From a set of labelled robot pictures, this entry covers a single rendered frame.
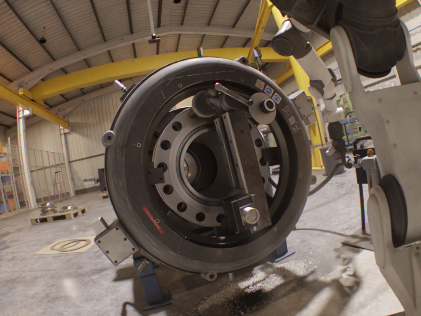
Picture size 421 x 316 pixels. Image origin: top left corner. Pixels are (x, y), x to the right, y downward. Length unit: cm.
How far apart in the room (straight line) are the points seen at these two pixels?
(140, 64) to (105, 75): 200
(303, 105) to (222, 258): 66
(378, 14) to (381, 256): 42
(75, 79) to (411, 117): 1302
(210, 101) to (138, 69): 1174
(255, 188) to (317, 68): 53
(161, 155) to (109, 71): 1196
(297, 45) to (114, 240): 87
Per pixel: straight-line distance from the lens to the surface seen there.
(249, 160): 69
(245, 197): 63
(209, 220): 80
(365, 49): 48
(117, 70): 1256
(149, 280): 108
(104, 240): 68
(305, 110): 95
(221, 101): 71
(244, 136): 69
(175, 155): 76
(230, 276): 92
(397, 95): 48
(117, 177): 62
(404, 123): 46
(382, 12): 46
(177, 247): 66
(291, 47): 84
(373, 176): 124
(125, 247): 68
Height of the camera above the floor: 63
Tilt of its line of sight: level
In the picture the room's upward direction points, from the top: 12 degrees counter-clockwise
